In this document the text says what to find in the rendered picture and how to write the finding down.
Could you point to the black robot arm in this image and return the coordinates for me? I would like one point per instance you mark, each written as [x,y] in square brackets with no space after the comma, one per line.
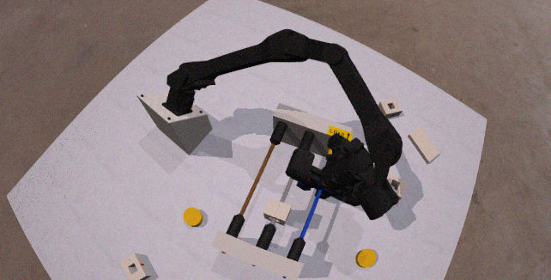
[384,144]

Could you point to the yellow short cylinder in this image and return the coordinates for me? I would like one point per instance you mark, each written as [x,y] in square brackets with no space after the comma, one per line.
[365,258]
[193,217]

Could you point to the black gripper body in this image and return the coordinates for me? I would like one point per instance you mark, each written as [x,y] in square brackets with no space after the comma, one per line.
[300,166]

